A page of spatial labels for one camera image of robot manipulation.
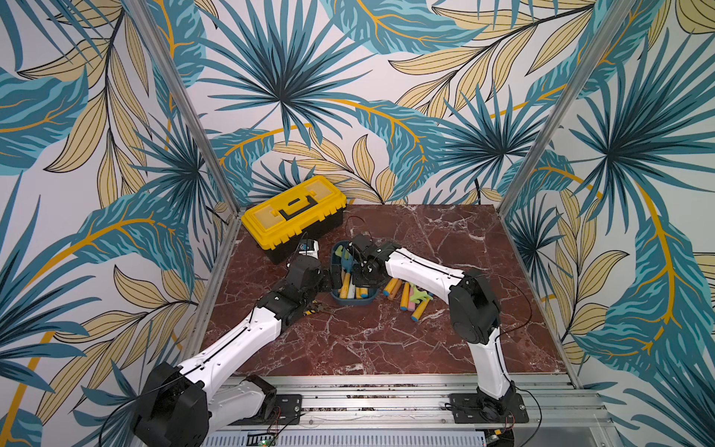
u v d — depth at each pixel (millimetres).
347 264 949
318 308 904
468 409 721
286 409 735
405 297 921
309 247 704
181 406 382
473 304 525
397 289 944
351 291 925
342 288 925
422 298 878
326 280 725
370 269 673
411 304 915
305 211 954
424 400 772
